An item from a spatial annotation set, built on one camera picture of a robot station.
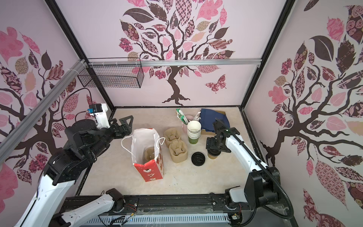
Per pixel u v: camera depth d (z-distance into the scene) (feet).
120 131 1.62
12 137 1.69
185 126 3.19
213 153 2.73
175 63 2.96
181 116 3.00
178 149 2.80
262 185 1.33
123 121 1.62
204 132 3.14
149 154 3.00
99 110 1.55
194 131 2.80
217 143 2.34
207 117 3.58
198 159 2.90
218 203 2.41
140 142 2.81
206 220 2.29
